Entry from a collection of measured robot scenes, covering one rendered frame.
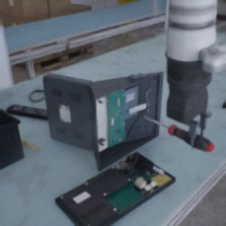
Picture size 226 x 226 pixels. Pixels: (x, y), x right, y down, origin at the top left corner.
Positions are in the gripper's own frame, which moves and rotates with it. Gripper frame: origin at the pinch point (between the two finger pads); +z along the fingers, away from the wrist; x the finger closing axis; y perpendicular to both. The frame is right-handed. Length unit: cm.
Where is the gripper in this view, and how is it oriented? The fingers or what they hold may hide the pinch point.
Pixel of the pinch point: (196, 144)
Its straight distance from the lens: 59.0
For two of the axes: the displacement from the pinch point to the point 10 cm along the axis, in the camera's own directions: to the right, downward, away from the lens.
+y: -6.7, -3.5, 6.5
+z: 1.0, 8.3, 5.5
